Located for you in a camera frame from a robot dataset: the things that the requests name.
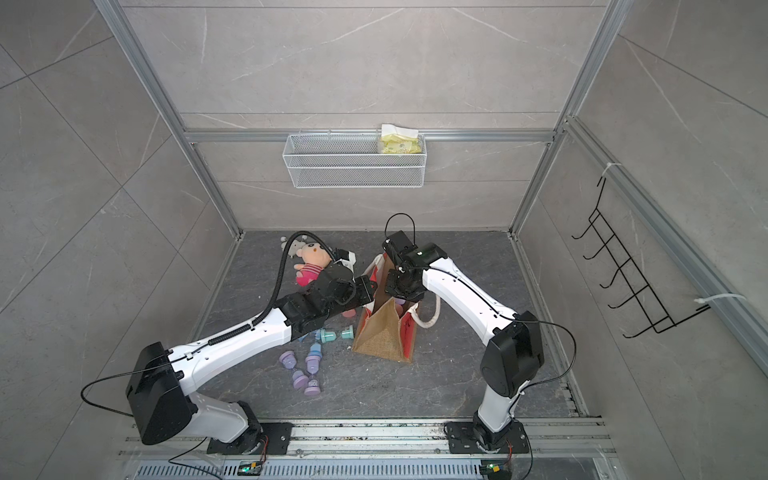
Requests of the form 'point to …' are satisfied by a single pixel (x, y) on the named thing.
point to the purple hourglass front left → (313, 389)
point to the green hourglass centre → (326, 336)
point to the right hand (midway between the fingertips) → (398, 293)
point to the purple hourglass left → (299, 379)
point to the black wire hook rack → (660, 318)
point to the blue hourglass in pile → (315, 349)
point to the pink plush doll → (315, 258)
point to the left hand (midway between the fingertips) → (385, 281)
